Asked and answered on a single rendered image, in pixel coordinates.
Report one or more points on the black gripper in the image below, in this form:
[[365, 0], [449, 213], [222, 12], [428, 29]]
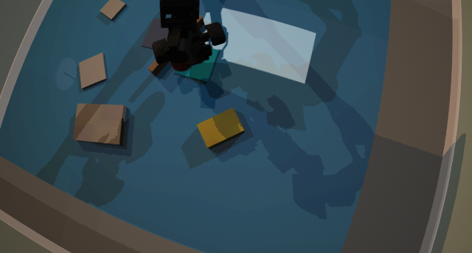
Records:
[[214, 31]]

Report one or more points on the dark red cup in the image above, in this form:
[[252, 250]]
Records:
[[180, 66]]

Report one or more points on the yellow flat box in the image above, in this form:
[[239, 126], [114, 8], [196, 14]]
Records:
[[220, 128]]

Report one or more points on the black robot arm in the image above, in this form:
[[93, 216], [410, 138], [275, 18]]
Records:
[[181, 46]]

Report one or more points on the brown wooden bar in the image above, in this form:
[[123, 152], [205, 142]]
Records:
[[156, 68]]

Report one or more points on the brown rectangular box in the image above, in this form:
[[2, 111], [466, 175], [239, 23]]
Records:
[[100, 123]]

